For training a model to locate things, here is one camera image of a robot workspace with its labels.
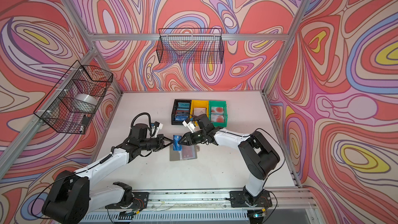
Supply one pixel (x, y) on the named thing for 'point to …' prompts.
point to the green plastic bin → (223, 103)
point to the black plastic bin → (181, 111)
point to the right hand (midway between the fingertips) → (182, 145)
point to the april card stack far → (217, 110)
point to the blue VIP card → (177, 142)
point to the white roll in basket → (84, 103)
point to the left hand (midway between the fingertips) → (174, 141)
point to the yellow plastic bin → (199, 103)
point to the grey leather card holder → (188, 152)
